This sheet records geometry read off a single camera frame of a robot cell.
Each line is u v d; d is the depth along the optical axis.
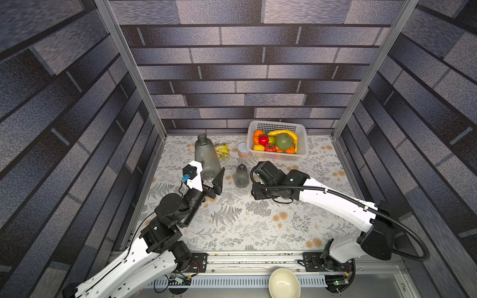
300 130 1.12
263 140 1.06
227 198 0.92
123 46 0.79
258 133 1.13
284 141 1.01
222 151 1.07
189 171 0.47
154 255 0.46
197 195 0.53
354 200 0.45
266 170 0.57
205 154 0.54
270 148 1.05
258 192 0.67
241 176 0.94
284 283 0.69
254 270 0.74
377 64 0.85
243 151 1.04
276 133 1.09
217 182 0.53
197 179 0.50
